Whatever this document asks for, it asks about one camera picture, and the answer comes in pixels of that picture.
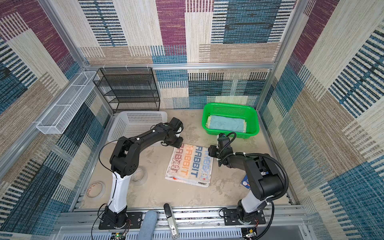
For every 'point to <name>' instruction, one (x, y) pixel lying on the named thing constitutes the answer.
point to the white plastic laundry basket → (130, 123)
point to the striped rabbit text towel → (190, 164)
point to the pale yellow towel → (226, 123)
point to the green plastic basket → (248, 113)
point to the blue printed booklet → (245, 182)
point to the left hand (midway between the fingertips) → (178, 142)
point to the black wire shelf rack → (129, 89)
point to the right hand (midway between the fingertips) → (212, 151)
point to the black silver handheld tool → (174, 229)
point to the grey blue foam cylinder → (148, 225)
